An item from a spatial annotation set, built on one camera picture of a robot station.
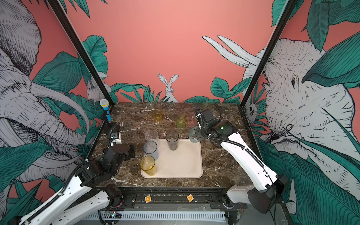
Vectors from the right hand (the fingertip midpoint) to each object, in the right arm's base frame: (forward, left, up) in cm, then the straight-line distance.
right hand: (199, 129), depth 73 cm
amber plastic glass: (-12, +29, -18) cm, 36 cm away
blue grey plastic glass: (-3, +29, -16) cm, 33 cm away
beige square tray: (-8, +7, -26) cm, 28 cm away
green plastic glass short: (+26, +11, -24) cm, 37 cm away
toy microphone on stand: (+21, +59, -1) cm, 62 cm away
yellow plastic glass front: (+30, +30, -24) cm, 48 cm away
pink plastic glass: (+25, +2, -24) cm, 35 cm away
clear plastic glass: (+12, +32, -26) cm, 43 cm away
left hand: (-7, +39, -4) cm, 40 cm away
